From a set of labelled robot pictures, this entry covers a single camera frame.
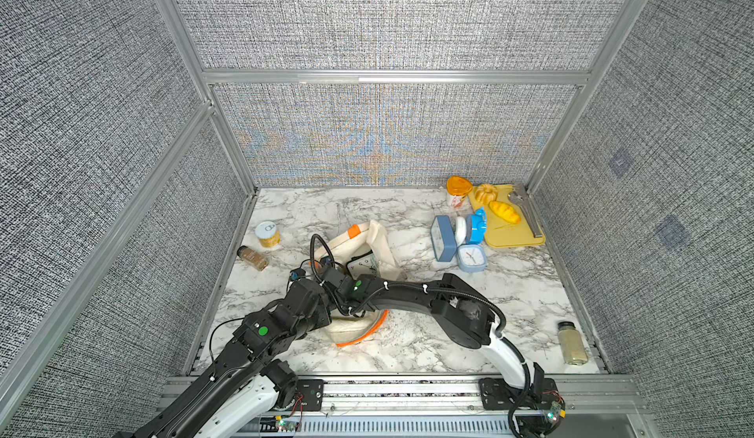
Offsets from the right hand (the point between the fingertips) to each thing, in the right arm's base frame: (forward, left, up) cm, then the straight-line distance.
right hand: (321, 288), depth 89 cm
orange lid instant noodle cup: (+37, -47, +4) cm, 60 cm away
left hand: (-10, -6, +10) cm, 15 cm away
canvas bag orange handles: (+8, -15, +17) cm, 24 cm away
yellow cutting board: (+23, -69, -5) cm, 73 cm away
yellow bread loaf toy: (+31, -65, -1) cm, 71 cm away
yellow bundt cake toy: (+39, -59, 0) cm, 71 cm away
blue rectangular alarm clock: (+14, -38, +6) cm, 41 cm away
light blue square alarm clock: (+11, -48, -1) cm, 50 cm away
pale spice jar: (-17, -69, 0) cm, 71 cm away
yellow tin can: (+19, +20, +1) cm, 28 cm away
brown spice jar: (+10, +23, +1) cm, 26 cm away
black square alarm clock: (+8, -13, 0) cm, 16 cm away
